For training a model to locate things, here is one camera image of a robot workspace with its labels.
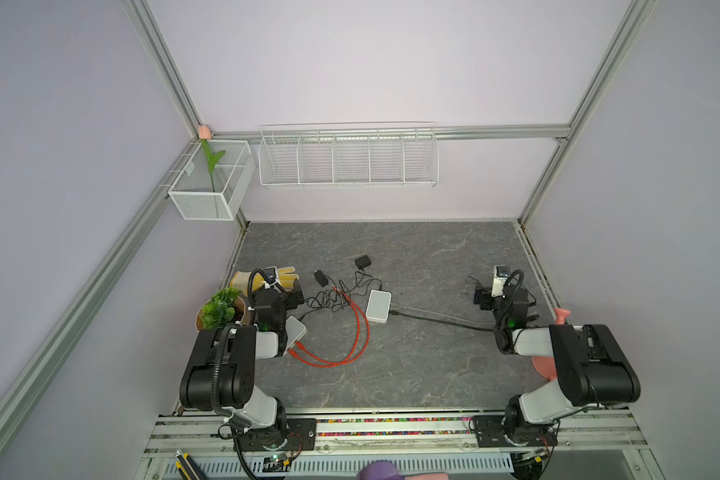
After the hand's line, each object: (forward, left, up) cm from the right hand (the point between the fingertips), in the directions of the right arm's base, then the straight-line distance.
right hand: (496, 284), depth 93 cm
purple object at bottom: (-47, +37, -9) cm, 60 cm away
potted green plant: (-13, +79, +8) cm, 80 cm away
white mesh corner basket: (+21, +87, +25) cm, 93 cm away
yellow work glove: (+7, +86, -7) cm, 87 cm away
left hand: (0, +67, +1) cm, 67 cm away
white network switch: (-4, +37, -7) cm, 38 cm away
